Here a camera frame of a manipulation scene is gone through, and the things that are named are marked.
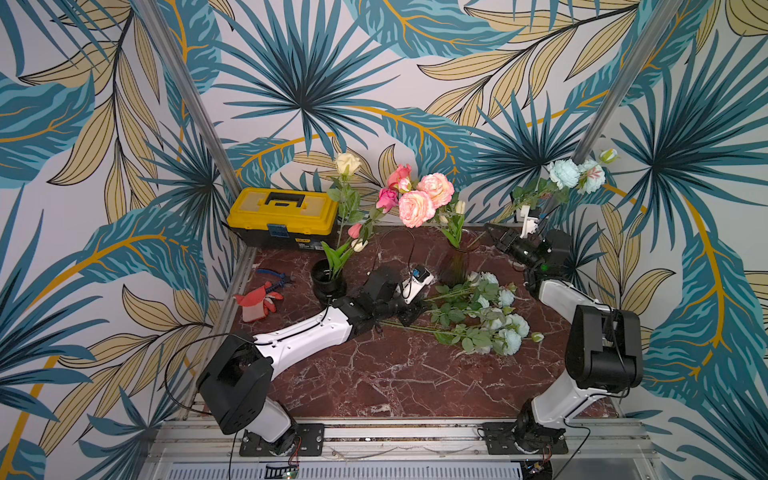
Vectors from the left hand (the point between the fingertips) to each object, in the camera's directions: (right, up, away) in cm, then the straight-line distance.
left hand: (424, 303), depth 79 cm
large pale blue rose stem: (+20, 0, +15) cm, 25 cm away
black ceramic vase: (-28, +3, +9) cm, 29 cm away
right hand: (+19, +21, +6) cm, 29 cm away
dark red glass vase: (+12, +10, +18) cm, 24 cm away
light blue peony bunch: (+18, -8, +9) cm, 21 cm away
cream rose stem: (-20, +28, +3) cm, 34 cm away
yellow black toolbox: (-44, +25, +20) cm, 54 cm away
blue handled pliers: (-46, +6, +24) cm, 52 cm away
